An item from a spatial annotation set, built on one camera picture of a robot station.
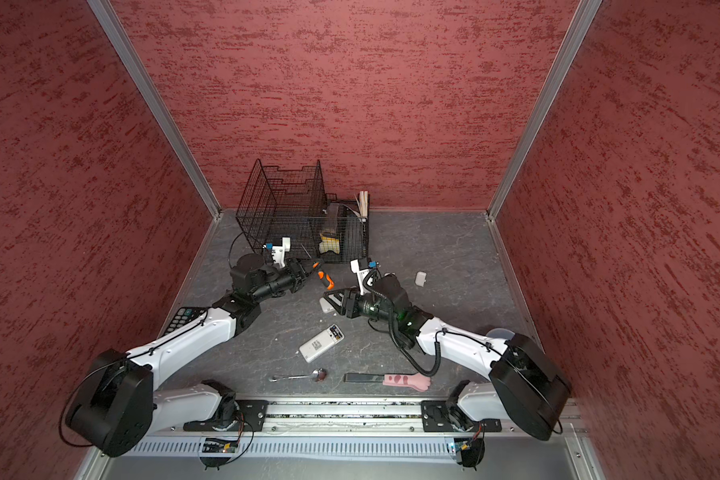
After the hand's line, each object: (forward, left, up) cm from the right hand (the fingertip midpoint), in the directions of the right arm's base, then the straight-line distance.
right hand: (326, 302), depth 75 cm
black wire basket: (+55, +23, -17) cm, 62 cm away
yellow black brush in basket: (+33, +3, -13) cm, 35 cm away
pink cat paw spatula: (-15, -23, -17) cm, 32 cm away
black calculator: (+5, +46, -16) cm, 50 cm away
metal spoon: (-13, +3, -17) cm, 21 cm away
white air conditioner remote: (-4, +3, -18) cm, 18 cm away
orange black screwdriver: (+6, +1, +4) cm, 7 cm away
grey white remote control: (+8, +3, -17) cm, 19 cm away
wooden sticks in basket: (+38, -10, +3) cm, 39 cm away
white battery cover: (+18, -29, -18) cm, 39 cm away
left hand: (+9, 0, +3) cm, 9 cm away
